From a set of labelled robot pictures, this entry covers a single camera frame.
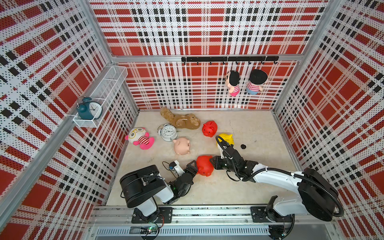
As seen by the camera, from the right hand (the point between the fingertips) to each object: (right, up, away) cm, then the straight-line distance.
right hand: (212, 160), depth 83 cm
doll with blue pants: (+29, +50, +10) cm, 59 cm away
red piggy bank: (-4, -3, -2) cm, 6 cm away
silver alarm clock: (-29, +15, +19) cm, 38 cm away
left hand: (-9, -3, +5) cm, 10 cm away
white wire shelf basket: (-60, +38, -2) cm, 70 cm away
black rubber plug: (+22, +5, +16) cm, 28 cm away
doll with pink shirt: (+14, +49, +11) cm, 52 cm away
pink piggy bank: (-19, +7, +8) cm, 21 cm away
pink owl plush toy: (-46, +12, +13) cm, 49 cm away
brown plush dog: (-15, +23, +20) cm, 34 cm away
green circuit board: (-31, -30, -13) cm, 45 cm away
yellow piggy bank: (+11, +11, +10) cm, 19 cm away
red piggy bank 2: (-1, +18, +15) cm, 23 cm away
